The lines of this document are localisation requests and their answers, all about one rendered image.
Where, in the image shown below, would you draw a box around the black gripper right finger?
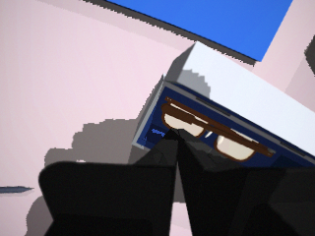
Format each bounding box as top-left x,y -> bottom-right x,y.
177,129 -> 315,236

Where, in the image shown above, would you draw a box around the brown glasses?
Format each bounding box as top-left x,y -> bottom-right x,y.
161,96 -> 276,162

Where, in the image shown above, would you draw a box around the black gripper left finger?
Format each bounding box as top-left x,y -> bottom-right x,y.
38,128 -> 179,236

